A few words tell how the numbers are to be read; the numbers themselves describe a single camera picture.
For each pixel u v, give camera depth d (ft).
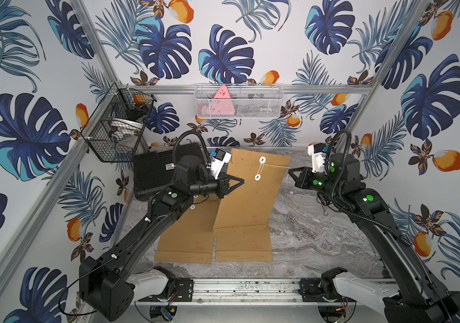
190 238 2.86
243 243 2.81
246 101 3.37
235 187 2.17
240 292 2.46
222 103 2.96
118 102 2.95
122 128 2.61
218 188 1.97
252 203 2.21
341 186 1.62
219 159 1.99
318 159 1.99
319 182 1.88
